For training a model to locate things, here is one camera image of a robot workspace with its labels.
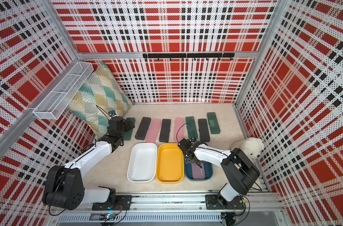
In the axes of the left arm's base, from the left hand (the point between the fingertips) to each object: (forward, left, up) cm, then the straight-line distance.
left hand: (126, 121), depth 89 cm
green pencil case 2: (+11, -61, -17) cm, 64 cm away
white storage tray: (-20, -10, -17) cm, 29 cm away
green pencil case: (+6, -43, -16) cm, 46 cm away
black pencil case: (+7, -6, -18) cm, 20 cm away
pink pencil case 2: (+5, -34, -16) cm, 38 cm away
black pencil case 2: (+5, -23, -17) cm, 29 cm away
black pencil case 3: (-1, -52, -16) cm, 55 cm away
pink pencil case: (+4, -14, -19) cm, 24 cm away
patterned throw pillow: (+14, +16, +11) cm, 24 cm away
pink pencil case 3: (-27, -45, -15) cm, 55 cm away
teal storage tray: (-25, -52, -16) cm, 60 cm away
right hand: (-18, -46, -15) cm, 52 cm away
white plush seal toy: (-19, -73, +2) cm, 76 cm away
